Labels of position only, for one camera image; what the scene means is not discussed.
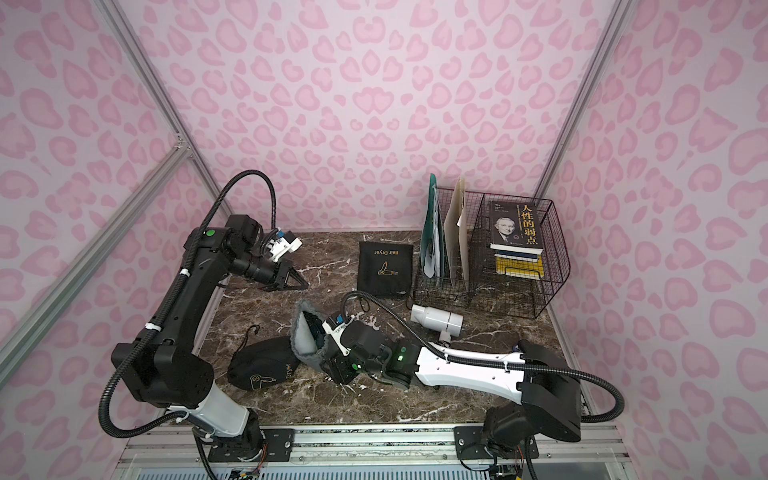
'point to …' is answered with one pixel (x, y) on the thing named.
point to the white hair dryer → (447, 323)
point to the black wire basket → (491, 253)
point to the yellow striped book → (519, 264)
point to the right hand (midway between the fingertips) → (331, 362)
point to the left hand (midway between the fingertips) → (306, 284)
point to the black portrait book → (516, 227)
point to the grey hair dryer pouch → (304, 345)
